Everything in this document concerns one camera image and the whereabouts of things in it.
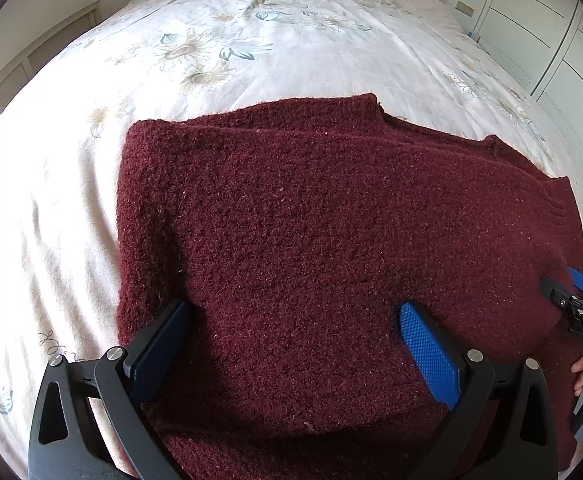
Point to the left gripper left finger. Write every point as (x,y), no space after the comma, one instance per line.
(65,442)

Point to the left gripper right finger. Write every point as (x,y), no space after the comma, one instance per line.
(500,423)

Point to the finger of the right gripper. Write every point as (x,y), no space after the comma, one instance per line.
(577,278)
(556,294)

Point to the dark red knitted sweater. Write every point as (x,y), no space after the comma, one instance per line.
(295,229)

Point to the white louvered wardrobe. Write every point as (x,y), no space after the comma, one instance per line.
(540,43)

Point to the white floral duvet cover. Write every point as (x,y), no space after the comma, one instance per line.
(76,74)

